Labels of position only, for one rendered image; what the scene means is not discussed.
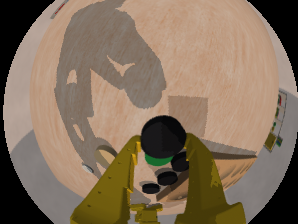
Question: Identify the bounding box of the green disc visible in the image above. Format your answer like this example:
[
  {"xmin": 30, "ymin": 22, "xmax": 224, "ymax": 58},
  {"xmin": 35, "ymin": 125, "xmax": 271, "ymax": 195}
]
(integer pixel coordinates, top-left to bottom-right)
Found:
[{"xmin": 145, "ymin": 153, "xmax": 173, "ymax": 166}]

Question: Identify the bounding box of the black disc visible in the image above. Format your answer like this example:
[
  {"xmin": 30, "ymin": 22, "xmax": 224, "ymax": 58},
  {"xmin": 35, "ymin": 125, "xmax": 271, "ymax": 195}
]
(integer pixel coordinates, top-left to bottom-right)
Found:
[
  {"xmin": 141, "ymin": 115, "xmax": 187, "ymax": 159},
  {"xmin": 171, "ymin": 151, "xmax": 189, "ymax": 172},
  {"xmin": 157, "ymin": 171, "xmax": 178, "ymax": 186},
  {"xmin": 142, "ymin": 183, "xmax": 160, "ymax": 194}
]

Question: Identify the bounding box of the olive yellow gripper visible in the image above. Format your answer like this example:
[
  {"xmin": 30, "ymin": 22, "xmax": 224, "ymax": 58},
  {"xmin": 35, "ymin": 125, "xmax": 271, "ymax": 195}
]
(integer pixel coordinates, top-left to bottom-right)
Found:
[{"xmin": 70, "ymin": 133, "xmax": 246, "ymax": 224}]

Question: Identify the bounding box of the beige disc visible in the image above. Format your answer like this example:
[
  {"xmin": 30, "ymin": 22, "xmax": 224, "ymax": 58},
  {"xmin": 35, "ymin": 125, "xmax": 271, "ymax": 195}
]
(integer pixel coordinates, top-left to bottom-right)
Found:
[{"xmin": 94, "ymin": 145, "xmax": 118, "ymax": 167}]

